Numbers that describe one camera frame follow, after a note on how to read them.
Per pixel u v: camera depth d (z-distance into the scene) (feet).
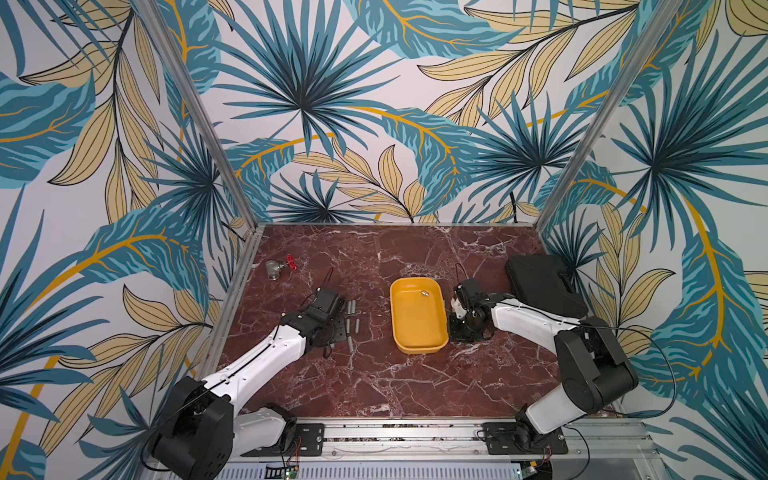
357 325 3.03
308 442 2.41
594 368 1.48
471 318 2.25
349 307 3.15
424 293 3.29
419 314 3.09
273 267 3.39
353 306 3.14
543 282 3.18
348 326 3.03
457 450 2.40
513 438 2.40
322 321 2.08
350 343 2.90
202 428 1.28
